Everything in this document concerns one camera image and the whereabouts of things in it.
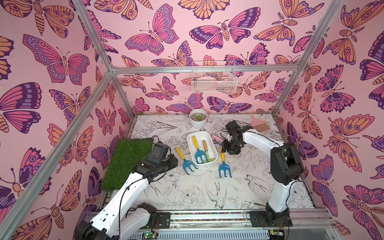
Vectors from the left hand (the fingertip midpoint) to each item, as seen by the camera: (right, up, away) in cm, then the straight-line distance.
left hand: (177, 159), depth 79 cm
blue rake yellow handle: (+4, -6, +15) cm, 17 cm away
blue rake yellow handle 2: (+27, -7, +13) cm, 31 cm away
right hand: (+26, +1, +13) cm, 29 cm away
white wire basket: (+21, +49, +15) cm, 55 cm away
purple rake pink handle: (+25, +8, +24) cm, 36 cm away
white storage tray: (+13, +11, +27) cm, 32 cm away
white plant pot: (+12, +24, +26) cm, 37 cm away
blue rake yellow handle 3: (+12, 0, +18) cm, 22 cm away
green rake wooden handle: (+18, -3, +13) cm, 23 cm away
